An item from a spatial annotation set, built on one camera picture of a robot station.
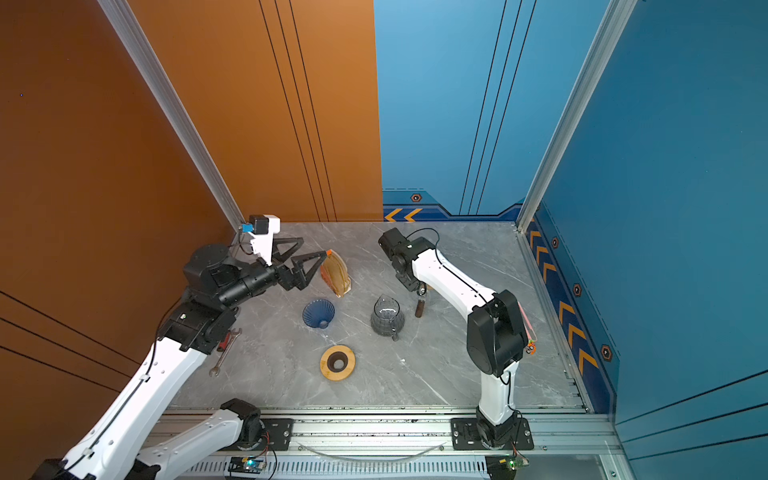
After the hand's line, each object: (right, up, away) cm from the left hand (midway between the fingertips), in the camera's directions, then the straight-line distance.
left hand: (313, 245), depth 62 cm
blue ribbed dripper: (-6, -20, +27) cm, 34 cm away
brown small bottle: (+25, -19, +27) cm, 41 cm away
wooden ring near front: (+1, -33, +23) cm, 40 cm away
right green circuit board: (+43, -52, +8) cm, 68 cm away
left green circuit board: (-18, -52, +8) cm, 56 cm away
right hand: (+25, -8, +27) cm, 37 cm away
